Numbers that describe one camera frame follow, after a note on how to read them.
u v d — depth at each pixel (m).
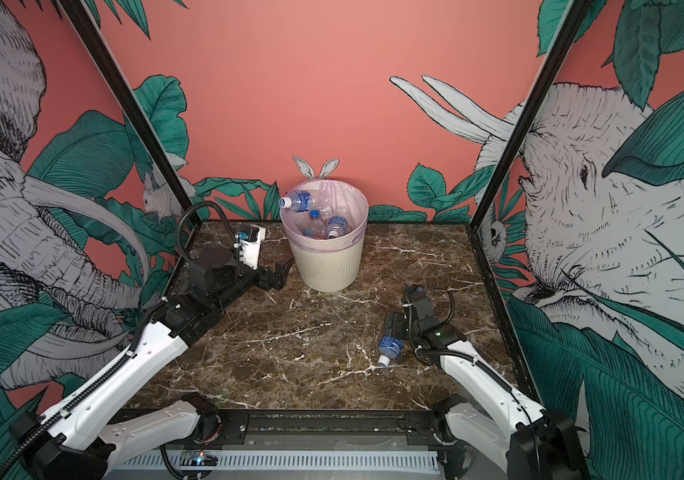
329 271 0.90
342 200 0.97
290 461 0.70
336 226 0.90
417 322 0.63
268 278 0.63
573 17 0.69
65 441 0.38
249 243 0.59
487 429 0.53
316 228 0.95
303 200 0.85
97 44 0.74
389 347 0.83
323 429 0.75
